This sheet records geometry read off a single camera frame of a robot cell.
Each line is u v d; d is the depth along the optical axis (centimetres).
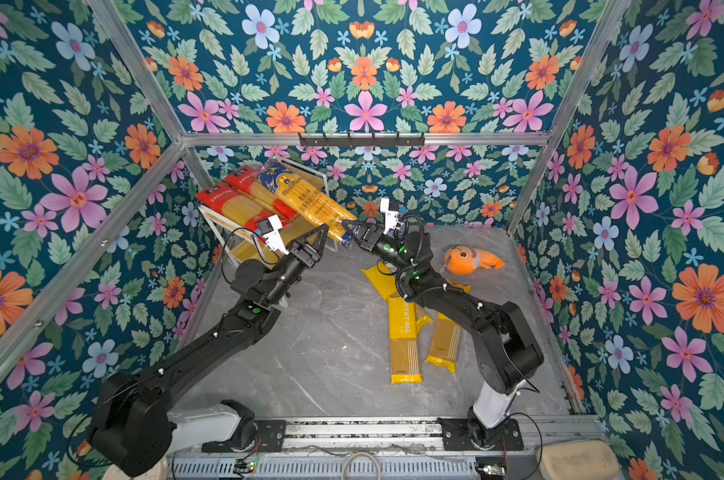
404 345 86
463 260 98
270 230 62
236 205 77
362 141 93
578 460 67
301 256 62
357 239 68
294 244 59
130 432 41
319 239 65
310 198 70
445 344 87
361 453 70
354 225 70
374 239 65
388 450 72
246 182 83
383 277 104
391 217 70
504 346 47
